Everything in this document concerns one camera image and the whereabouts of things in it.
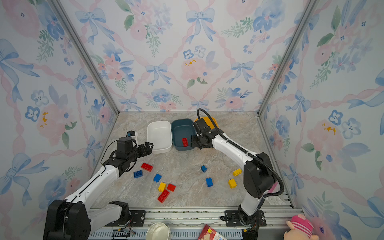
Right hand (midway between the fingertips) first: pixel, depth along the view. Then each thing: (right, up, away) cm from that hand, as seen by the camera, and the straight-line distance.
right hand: (195, 141), depth 88 cm
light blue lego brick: (-22, -21, -1) cm, 31 cm away
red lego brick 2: (-29, -16, +3) cm, 33 cm away
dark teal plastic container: (-10, +7, +24) cm, 27 cm away
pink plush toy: (+48, -37, -22) cm, 64 cm away
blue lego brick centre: (+8, -23, -4) cm, 25 cm away
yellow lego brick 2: (+25, -18, -1) cm, 30 cm away
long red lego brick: (-17, -29, -8) cm, 34 cm away
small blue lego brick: (+5, -16, +1) cm, 17 cm away
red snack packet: (+6, -40, -21) cm, 45 cm away
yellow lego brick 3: (+21, -23, -5) cm, 32 cm away
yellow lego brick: (-18, -25, -6) cm, 31 cm away
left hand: (-27, -1, -3) cm, 28 cm away
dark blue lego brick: (-33, -19, -1) cm, 39 cm away
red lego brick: (-7, -2, +13) cm, 15 cm away
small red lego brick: (-13, -25, -5) cm, 29 cm away
